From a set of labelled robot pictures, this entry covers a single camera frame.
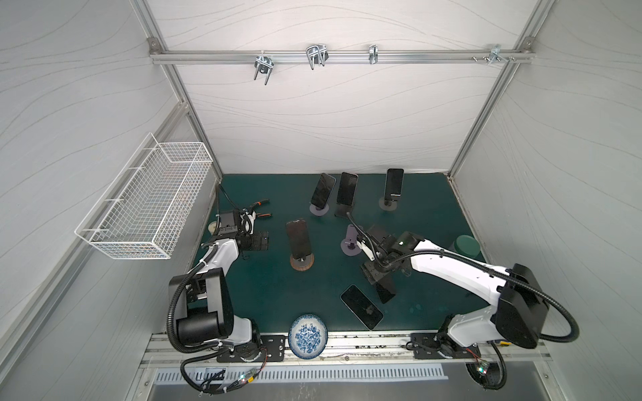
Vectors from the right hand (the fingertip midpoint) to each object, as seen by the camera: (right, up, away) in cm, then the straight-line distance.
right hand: (376, 262), depth 83 cm
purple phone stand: (-8, +4, +8) cm, 12 cm away
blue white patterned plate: (-23, -21, -7) cm, 32 cm away
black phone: (+2, -10, -2) cm, 11 cm away
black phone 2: (-18, +25, +19) cm, 36 cm away
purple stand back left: (-20, +16, +25) cm, 36 cm away
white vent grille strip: (-22, -29, -13) cm, 38 cm away
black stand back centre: (-9, +16, +25) cm, 31 cm away
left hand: (-43, +8, +10) cm, 44 cm away
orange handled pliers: (-49, +17, +25) cm, 58 cm away
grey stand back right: (+11, +18, +28) cm, 35 cm away
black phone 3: (-8, +25, +16) cm, 31 cm away
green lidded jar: (+34, +5, +5) cm, 34 cm away
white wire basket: (-68, +18, -14) cm, 71 cm away
